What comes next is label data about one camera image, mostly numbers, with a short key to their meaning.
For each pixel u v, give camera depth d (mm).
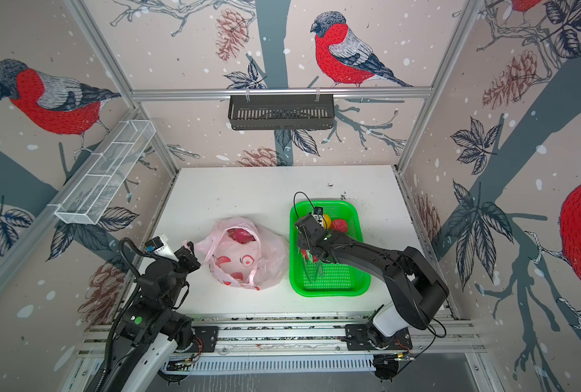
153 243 622
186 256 653
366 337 660
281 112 1053
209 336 733
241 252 920
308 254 826
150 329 522
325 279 856
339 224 928
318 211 796
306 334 758
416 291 434
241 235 902
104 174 777
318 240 671
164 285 559
